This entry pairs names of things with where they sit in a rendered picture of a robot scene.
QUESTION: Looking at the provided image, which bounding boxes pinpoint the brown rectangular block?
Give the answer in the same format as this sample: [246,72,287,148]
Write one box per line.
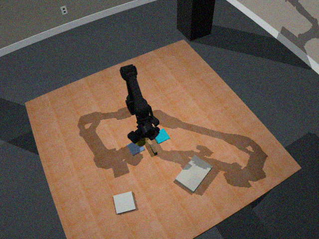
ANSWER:
[146,138,158,156]

